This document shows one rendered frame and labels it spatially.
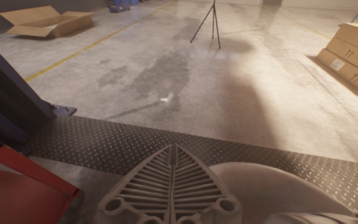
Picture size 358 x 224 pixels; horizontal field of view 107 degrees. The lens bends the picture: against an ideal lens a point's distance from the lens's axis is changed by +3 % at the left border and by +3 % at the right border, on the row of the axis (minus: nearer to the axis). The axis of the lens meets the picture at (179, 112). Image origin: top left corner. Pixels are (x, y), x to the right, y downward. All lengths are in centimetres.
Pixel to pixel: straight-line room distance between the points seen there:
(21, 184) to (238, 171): 85
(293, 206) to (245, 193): 14
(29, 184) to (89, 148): 27
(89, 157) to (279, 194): 89
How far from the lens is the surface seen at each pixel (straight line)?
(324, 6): 1075
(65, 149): 106
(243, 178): 46
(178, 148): 18
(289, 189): 53
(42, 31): 335
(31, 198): 84
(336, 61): 263
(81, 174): 95
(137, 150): 85
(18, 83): 117
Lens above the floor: 76
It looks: 45 degrees down
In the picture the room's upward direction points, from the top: 2 degrees clockwise
